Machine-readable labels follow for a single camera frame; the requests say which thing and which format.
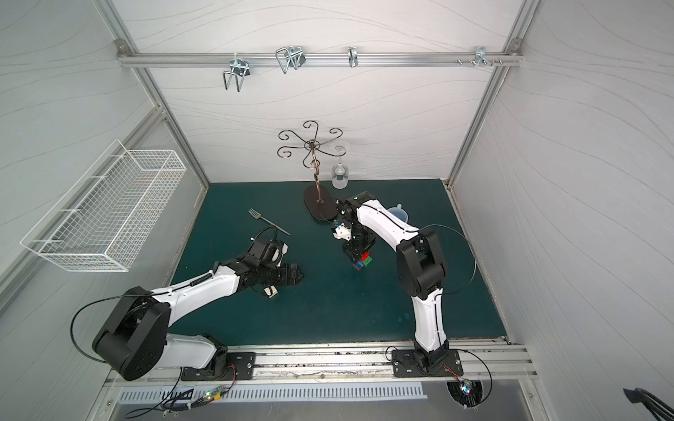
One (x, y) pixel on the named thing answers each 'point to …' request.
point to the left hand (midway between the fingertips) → (295, 278)
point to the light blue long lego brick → (359, 265)
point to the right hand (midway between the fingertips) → (361, 253)
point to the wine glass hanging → (340, 172)
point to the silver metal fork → (258, 216)
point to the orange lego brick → (359, 269)
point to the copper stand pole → (314, 146)
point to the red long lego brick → (364, 256)
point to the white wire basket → (103, 221)
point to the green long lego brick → (368, 260)
